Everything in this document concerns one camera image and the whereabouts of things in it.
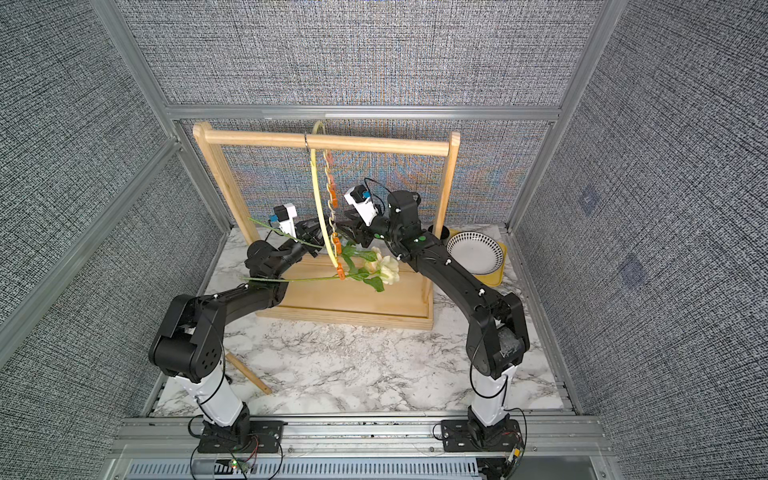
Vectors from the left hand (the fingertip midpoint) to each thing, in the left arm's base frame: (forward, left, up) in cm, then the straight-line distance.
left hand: (335, 218), depth 78 cm
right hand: (+1, -2, +3) cm, 4 cm away
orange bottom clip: (-13, -1, -6) cm, 14 cm away
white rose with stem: (-9, -13, -11) cm, 19 cm away
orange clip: (-6, -1, -4) cm, 7 cm away
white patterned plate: (+11, -48, -30) cm, 58 cm away
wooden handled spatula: (-28, +27, -31) cm, 50 cm away
